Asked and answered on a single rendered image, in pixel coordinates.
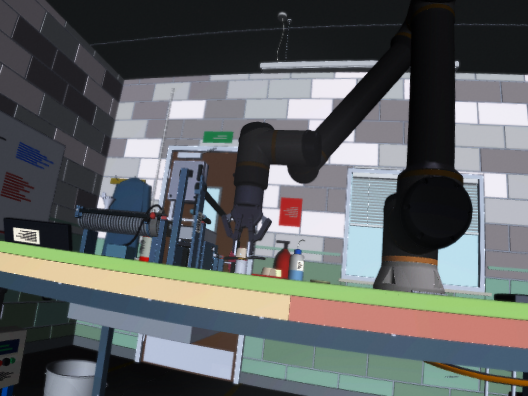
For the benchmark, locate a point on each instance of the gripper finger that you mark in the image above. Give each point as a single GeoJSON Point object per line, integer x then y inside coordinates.
{"type": "Point", "coordinates": [229, 226]}
{"type": "Point", "coordinates": [262, 229]}

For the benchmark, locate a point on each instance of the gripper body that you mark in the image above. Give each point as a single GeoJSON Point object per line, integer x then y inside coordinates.
{"type": "Point", "coordinates": [247, 204]}

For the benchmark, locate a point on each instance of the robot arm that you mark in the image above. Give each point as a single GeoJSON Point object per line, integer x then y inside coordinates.
{"type": "Point", "coordinates": [431, 124]}

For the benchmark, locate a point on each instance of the black clamp lever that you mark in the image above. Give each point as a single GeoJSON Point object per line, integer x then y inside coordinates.
{"type": "Point", "coordinates": [214, 205]}

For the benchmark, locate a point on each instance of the cream knob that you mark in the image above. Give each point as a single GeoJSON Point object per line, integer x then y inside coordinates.
{"type": "Point", "coordinates": [241, 251]}

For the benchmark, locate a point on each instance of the white peg stand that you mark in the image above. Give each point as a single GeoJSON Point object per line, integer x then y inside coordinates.
{"type": "Point", "coordinates": [243, 264]}

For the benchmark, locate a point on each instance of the red fire extinguisher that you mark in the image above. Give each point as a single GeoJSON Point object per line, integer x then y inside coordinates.
{"type": "Point", "coordinates": [282, 258]}

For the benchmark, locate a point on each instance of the beige tape roll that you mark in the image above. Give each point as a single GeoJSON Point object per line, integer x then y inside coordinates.
{"type": "Point", "coordinates": [272, 272]}

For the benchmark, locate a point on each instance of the brown door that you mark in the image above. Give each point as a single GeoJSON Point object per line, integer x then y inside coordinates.
{"type": "Point", "coordinates": [222, 165]}

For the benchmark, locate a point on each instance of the white blue wash bottle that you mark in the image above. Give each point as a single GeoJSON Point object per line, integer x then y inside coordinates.
{"type": "Point", "coordinates": [296, 266]}

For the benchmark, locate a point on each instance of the red white canister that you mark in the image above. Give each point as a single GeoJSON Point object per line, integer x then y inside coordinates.
{"type": "Point", "coordinates": [144, 249]}

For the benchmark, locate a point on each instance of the window with blind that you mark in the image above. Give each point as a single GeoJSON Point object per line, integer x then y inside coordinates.
{"type": "Point", "coordinates": [367, 231]}

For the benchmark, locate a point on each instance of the blue background machine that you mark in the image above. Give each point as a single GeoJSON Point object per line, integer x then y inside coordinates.
{"type": "Point", "coordinates": [126, 198]}

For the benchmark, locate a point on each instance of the grey coiled injection barrel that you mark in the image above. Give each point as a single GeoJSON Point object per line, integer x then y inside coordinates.
{"type": "Point", "coordinates": [113, 222]}

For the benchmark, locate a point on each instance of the white ceiling light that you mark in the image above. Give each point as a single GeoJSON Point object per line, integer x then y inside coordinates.
{"type": "Point", "coordinates": [313, 64]}

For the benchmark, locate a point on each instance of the black box with label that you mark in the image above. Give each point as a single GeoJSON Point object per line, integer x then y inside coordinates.
{"type": "Point", "coordinates": [45, 234]}

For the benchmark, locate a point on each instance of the grey notice board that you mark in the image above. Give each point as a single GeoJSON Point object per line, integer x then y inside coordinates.
{"type": "Point", "coordinates": [29, 181]}

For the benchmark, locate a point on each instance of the white bucket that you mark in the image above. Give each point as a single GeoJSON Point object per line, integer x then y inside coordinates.
{"type": "Point", "coordinates": [68, 377]}

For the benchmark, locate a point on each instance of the grey control box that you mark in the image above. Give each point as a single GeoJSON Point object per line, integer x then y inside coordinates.
{"type": "Point", "coordinates": [11, 359]}

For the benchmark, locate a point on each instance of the black flat box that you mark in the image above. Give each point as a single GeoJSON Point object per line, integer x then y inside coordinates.
{"type": "Point", "coordinates": [511, 298]}

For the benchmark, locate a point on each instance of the red wall sign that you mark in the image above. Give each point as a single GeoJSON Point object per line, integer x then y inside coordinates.
{"type": "Point", "coordinates": [290, 211]}

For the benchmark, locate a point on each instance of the blue test mould frame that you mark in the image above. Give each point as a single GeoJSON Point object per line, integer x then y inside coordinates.
{"type": "Point", "coordinates": [197, 214]}

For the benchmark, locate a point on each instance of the green wall sign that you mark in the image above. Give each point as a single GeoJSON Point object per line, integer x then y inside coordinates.
{"type": "Point", "coordinates": [218, 137]}

